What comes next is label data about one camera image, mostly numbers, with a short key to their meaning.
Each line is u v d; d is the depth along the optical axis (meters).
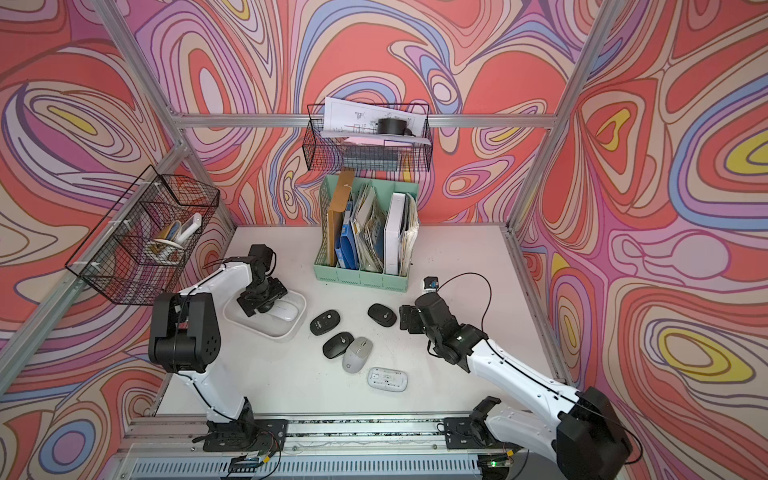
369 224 0.91
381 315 0.92
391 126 0.82
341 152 1.01
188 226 0.75
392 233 0.84
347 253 0.95
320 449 0.72
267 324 0.92
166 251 0.72
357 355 0.84
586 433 0.39
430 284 0.72
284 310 0.93
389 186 0.98
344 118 0.86
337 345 0.87
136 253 0.74
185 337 0.49
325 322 0.91
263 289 0.80
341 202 0.82
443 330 0.61
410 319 0.72
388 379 0.80
